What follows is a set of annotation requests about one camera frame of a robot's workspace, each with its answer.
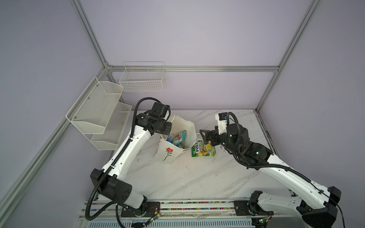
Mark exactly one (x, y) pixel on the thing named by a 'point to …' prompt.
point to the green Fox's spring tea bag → (199, 149)
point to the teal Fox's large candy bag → (178, 138)
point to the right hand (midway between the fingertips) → (206, 128)
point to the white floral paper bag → (167, 151)
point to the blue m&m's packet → (169, 139)
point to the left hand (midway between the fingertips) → (164, 128)
